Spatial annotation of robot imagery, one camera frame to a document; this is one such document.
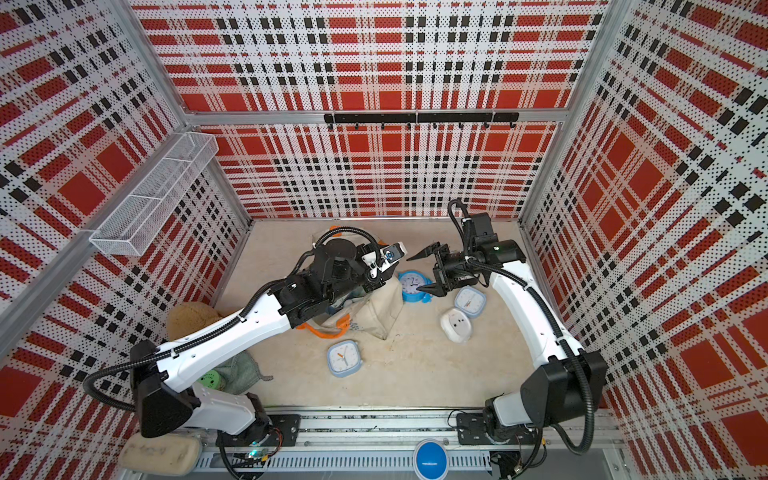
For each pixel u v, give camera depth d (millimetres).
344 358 840
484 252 542
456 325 862
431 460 690
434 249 666
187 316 730
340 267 512
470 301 940
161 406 386
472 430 733
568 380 395
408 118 884
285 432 734
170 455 676
